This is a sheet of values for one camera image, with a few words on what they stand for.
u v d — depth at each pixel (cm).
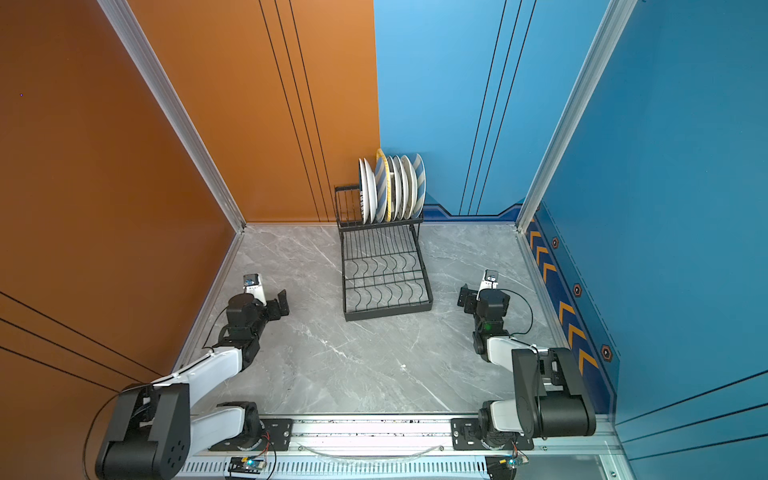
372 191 84
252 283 76
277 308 80
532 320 93
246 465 71
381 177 91
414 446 72
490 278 79
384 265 106
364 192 81
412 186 83
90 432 43
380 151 88
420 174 87
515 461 70
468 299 84
